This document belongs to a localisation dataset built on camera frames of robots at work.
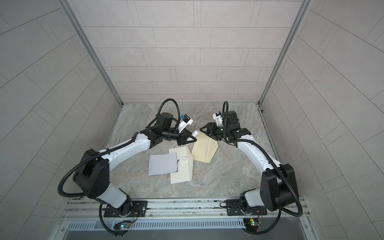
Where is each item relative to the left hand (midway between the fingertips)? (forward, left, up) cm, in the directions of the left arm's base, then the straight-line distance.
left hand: (198, 137), depth 75 cm
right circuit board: (-35, -25, -18) cm, 47 cm away
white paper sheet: (-7, +21, -19) cm, 29 cm away
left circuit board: (-36, +32, -15) cm, 50 cm away
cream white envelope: (-7, +8, -19) cm, 21 cm away
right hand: (+4, -2, 0) cm, 4 cm away
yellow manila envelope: (+3, -4, -18) cm, 19 cm away
